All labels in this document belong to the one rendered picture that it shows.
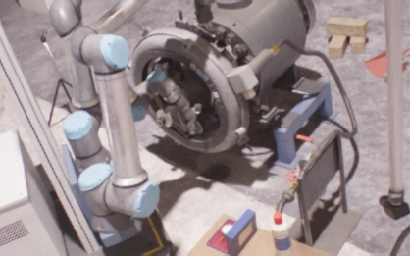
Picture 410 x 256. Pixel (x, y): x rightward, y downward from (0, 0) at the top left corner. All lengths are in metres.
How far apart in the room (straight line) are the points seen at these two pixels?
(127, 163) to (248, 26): 1.23
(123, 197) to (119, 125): 0.30
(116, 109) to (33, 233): 0.69
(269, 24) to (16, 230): 1.73
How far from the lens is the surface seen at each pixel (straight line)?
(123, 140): 2.06
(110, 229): 2.38
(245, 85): 2.60
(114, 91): 1.99
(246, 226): 2.16
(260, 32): 3.03
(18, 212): 2.31
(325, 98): 3.48
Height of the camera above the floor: 2.10
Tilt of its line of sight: 35 degrees down
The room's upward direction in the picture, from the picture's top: 16 degrees counter-clockwise
